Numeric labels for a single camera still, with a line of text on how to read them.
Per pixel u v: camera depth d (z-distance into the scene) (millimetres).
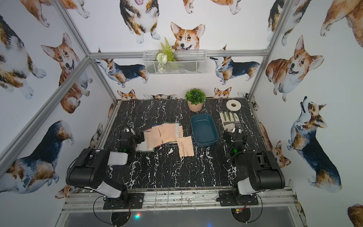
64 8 733
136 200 736
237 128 1110
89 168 465
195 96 1003
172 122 1068
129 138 733
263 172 445
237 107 1173
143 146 915
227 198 734
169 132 1009
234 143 704
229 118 1074
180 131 1005
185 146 937
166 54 815
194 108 1066
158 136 977
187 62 924
